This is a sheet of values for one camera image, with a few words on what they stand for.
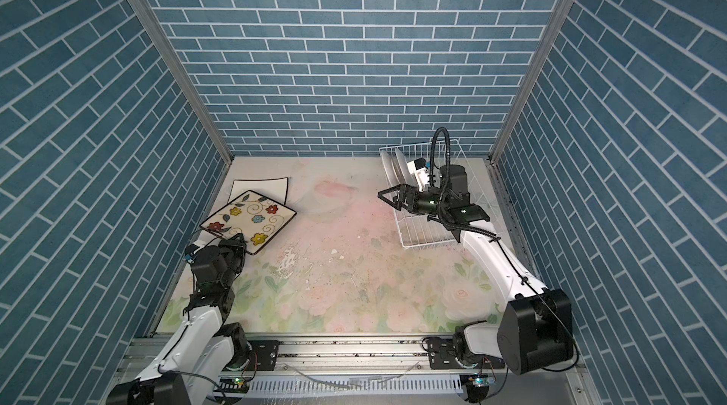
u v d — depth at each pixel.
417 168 0.72
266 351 0.74
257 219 0.91
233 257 0.73
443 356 0.73
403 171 0.95
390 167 0.98
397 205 0.67
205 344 0.55
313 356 0.75
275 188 1.09
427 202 0.68
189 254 0.74
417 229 0.68
